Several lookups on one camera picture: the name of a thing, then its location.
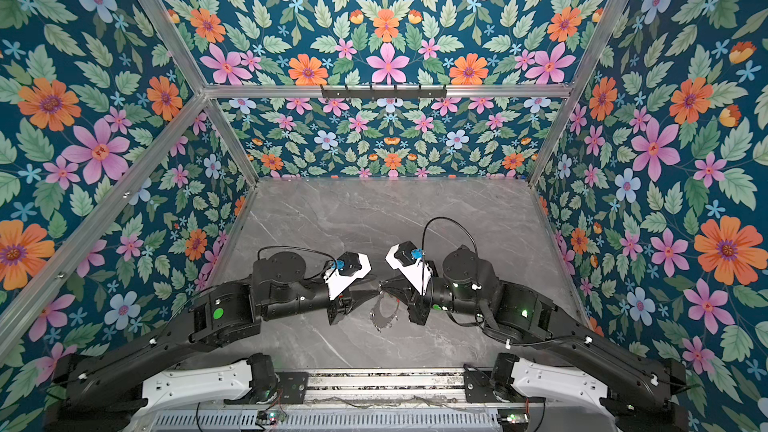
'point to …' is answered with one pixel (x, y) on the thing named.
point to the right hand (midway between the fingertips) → (384, 282)
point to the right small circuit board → (513, 419)
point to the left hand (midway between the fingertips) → (379, 283)
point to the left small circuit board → (270, 417)
